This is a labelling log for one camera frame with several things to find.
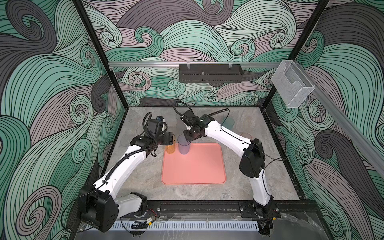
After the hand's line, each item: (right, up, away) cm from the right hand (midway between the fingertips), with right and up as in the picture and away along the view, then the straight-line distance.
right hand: (187, 137), depth 86 cm
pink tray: (+10, -18, +6) cm, 22 cm away
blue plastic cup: (-2, -5, -1) cm, 5 cm away
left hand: (-13, +3, -5) cm, 14 cm away
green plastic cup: (+27, +9, +13) cm, 31 cm away
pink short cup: (+39, 0, +12) cm, 41 cm away
